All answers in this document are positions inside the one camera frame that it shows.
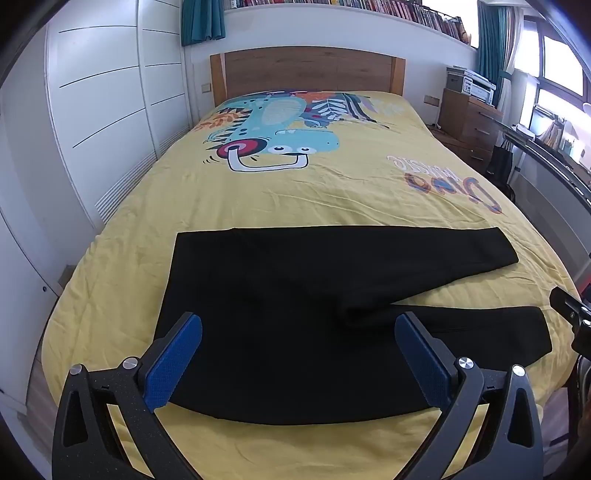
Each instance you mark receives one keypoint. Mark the wooden headboard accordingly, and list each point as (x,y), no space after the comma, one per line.
(304,69)

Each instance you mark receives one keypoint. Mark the yellow printed bedspread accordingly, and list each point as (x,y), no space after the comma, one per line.
(323,194)

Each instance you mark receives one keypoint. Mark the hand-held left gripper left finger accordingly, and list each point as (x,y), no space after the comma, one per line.
(173,364)

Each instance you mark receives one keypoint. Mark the teal curtain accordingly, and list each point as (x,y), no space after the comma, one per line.
(491,41)
(202,21)

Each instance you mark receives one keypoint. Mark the wooden dresser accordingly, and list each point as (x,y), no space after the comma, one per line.
(471,124)

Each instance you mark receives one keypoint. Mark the window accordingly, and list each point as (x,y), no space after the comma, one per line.
(561,69)

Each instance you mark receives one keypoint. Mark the black pants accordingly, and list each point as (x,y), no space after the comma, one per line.
(277,314)

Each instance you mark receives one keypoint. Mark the row of books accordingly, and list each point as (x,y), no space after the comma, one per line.
(369,8)

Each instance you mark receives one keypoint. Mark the white printer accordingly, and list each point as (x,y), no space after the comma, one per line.
(473,83)

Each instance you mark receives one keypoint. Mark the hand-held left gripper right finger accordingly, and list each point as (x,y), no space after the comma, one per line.
(425,364)

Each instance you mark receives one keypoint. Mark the black bag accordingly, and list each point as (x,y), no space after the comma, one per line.
(499,161)

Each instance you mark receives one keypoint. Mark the white wardrobe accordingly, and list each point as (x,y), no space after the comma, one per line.
(101,115)

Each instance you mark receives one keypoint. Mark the dark desk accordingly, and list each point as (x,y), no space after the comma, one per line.
(554,161)

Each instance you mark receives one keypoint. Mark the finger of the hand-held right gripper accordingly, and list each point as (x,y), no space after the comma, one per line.
(565,302)

